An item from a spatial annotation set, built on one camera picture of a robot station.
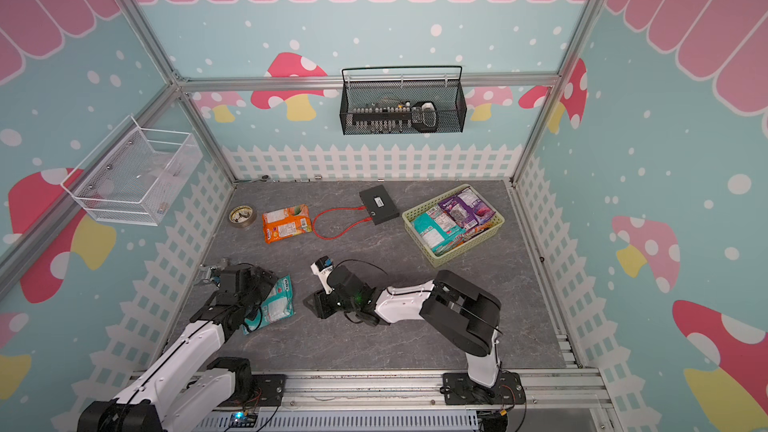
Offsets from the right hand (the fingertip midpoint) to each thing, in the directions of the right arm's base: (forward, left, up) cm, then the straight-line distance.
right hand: (309, 299), depth 82 cm
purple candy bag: (+32, -49, -1) cm, 59 cm away
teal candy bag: (+1, +10, -6) cm, 12 cm away
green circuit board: (-26, +14, -10) cm, 31 cm away
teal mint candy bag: (+20, -37, -1) cm, 42 cm away
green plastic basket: (+25, -42, 0) cm, 48 cm away
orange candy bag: (+31, +15, -5) cm, 35 cm away
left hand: (+5, +13, -3) cm, 14 cm away
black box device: (+38, -18, -5) cm, 43 cm away
